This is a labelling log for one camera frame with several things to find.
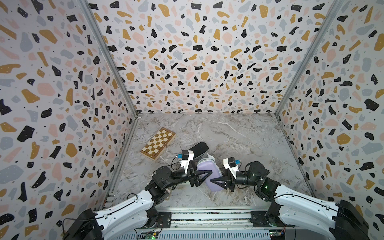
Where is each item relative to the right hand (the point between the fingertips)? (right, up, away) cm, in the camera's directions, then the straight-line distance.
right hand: (214, 178), depth 66 cm
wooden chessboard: (-35, +11, +34) cm, 50 cm away
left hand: (-2, +5, -2) cm, 5 cm away
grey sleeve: (-2, +7, -4) cm, 9 cm away
